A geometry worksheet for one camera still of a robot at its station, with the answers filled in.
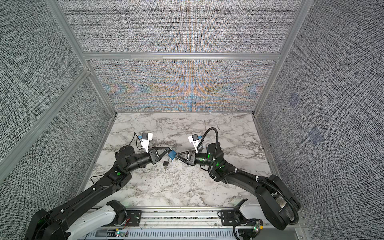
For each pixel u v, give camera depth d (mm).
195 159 663
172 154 717
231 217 732
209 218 747
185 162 688
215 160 598
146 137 662
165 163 919
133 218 732
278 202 427
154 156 641
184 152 700
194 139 700
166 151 702
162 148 683
